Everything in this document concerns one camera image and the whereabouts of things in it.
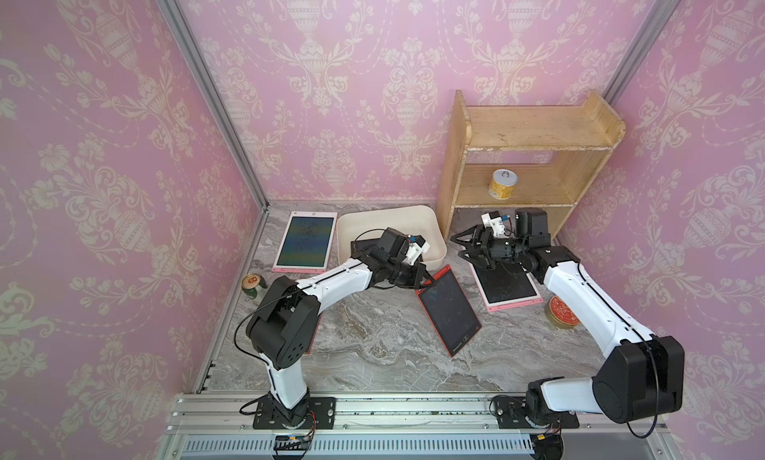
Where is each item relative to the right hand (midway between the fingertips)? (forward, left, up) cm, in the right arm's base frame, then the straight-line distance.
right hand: (457, 245), depth 77 cm
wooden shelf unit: (+43, -33, -5) cm, 54 cm away
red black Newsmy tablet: (-10, +1, -18) cm, 20 cm away
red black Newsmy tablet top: (-12, +41, -24) cm, 49 cm away
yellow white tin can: (+21, -18, +2) cm, 27 cm away
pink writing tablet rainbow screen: (+22, +48, -24) cm, 58 cm away
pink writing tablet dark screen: (+1, -21, -25) cm, 32 cm away
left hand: (-5, +5, -11) cm, 14 cm away
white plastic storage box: (+30, +6, -23) cm, 38 cm away
